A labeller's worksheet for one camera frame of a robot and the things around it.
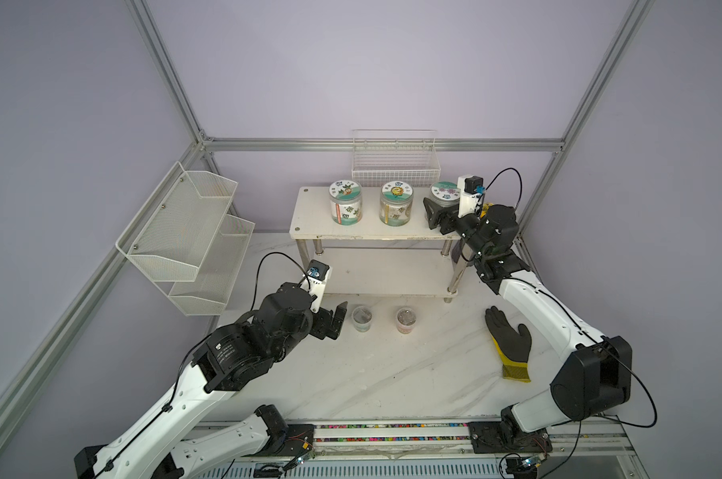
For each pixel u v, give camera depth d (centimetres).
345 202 70
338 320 55
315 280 51
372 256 107
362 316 91
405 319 90
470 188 61
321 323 54
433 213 69
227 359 39
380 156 104
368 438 75
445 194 70
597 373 43
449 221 66
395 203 69
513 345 88
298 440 73
